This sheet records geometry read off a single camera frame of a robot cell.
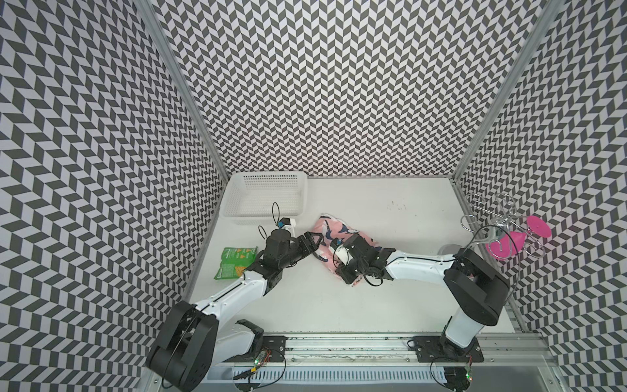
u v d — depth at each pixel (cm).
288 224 78
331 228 99
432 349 73
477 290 46
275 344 76
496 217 69
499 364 73
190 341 40
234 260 89
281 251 64
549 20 68
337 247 79
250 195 111
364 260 69
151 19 72
